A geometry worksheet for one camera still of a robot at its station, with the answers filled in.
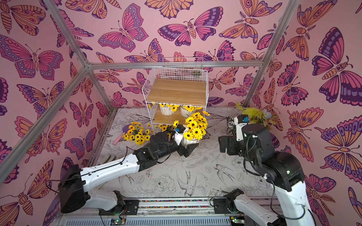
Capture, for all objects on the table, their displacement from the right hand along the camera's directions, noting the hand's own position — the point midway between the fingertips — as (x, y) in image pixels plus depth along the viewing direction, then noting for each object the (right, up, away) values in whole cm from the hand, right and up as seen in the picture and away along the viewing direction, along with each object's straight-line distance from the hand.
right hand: (230, 137), depth 59 cm
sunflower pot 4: (-32, +2, +33) cm, 46 cm away
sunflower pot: (-49, -1, +30) cm, 58 cm away
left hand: (-15, -1, +11) cm, 18 cm away
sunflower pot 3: (-18, +12, +19) cm, 29 cm away
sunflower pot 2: (-29, +13, +21) cm, 38 cm away
